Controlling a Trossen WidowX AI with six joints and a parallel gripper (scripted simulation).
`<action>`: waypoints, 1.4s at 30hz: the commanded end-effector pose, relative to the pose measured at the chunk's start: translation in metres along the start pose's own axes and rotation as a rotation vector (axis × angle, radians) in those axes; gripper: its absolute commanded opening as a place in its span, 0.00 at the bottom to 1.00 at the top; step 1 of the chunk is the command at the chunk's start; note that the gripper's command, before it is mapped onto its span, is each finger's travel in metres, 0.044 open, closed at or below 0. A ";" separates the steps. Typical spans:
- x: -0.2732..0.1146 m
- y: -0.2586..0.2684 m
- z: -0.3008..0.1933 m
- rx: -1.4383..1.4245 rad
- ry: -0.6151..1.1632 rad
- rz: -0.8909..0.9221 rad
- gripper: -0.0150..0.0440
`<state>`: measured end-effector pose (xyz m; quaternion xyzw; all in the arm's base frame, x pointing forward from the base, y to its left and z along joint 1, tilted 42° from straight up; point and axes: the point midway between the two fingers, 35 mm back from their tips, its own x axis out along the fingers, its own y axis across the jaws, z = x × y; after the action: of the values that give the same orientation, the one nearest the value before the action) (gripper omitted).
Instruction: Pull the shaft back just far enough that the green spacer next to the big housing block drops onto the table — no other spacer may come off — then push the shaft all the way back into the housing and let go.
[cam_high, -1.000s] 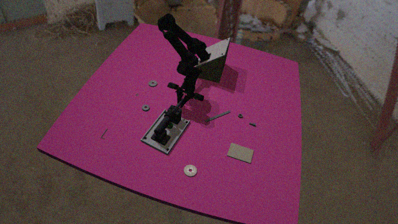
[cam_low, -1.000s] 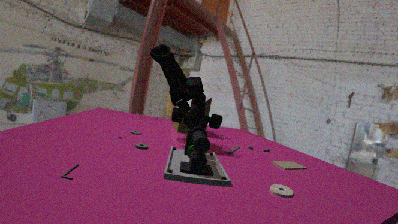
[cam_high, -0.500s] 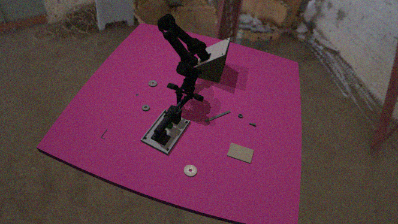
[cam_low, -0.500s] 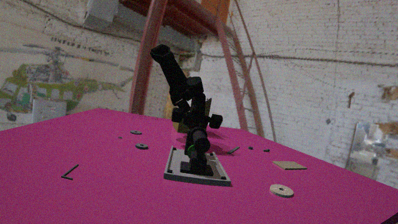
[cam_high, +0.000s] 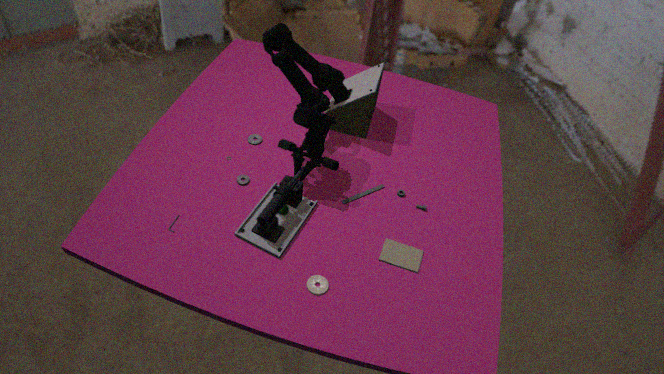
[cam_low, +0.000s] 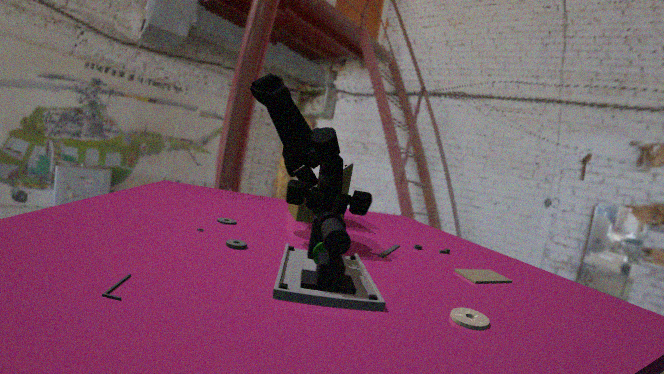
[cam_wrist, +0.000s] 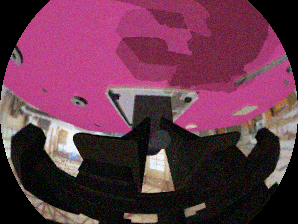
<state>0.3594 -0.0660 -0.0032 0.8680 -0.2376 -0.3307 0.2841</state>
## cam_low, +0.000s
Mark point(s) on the black l-shaped hex key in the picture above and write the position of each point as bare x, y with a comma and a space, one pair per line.
106, 293

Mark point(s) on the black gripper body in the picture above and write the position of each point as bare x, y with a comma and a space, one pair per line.
329, 183

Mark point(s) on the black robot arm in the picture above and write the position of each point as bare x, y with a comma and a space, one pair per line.
301, 145

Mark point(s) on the grey flat bar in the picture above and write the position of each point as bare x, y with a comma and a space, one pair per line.
385, 253

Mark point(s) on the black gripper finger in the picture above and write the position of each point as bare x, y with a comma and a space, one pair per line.
316, 203
340, 205

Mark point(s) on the beige flat washer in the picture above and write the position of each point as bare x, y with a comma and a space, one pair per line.
469, 318

